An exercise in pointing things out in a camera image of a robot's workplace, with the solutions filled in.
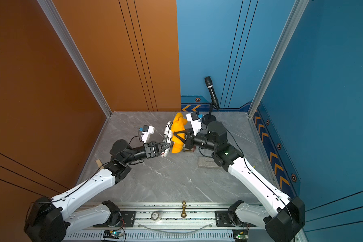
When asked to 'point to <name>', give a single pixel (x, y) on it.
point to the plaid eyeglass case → (192, 149)
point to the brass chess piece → (183, 214)
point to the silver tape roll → (155, 215)
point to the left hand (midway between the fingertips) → (170, 147)
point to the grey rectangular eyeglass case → (207, 162)
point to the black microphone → (209, 83)
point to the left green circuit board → (110, 234)
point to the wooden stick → (100, 164)
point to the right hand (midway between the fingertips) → (176, 134)
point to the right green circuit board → (240, 235)
